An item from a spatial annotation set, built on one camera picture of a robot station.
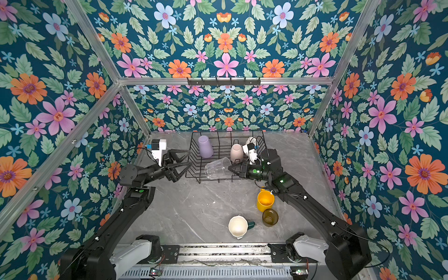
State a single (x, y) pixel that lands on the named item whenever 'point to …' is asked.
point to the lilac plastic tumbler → (206, 150)
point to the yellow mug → (265, 200)
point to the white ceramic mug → (252, 139)
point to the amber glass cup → (270, 217)
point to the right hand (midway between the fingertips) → (229, 167)
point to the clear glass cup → (218, 170)
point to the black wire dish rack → (221, 142)
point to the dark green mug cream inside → (238, 226)
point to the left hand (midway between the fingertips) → (189, 158)
